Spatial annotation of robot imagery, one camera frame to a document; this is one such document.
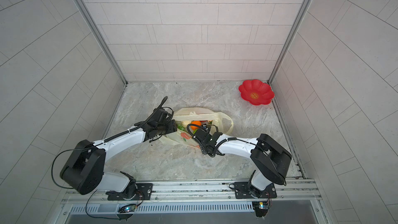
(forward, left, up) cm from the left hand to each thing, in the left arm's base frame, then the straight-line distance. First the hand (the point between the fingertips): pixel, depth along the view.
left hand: (176, 125), depth 90 cm
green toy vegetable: (-1, -3, -1) cm, 3 cm away
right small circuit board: (-39, -42, -4) cm, 57 cm away
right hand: (-10, -19, -5) cm, 23 cm away
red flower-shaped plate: (+29, -54, -2) cm, 61 cm away
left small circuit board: (-39, +16, -1) cm, 42 cm away
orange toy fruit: (+1, -12, +2) cm, 12 cm away
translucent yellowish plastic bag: (+1, -13, +10) cm, 16 cm away
